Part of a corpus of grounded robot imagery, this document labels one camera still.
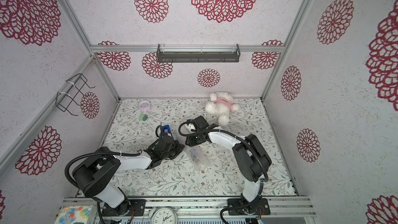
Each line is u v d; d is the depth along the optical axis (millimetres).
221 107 1030
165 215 687
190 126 848
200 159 837
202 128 706
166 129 992
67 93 746
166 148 713
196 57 875
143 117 1062
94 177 447
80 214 674
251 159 479
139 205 749
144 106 1130
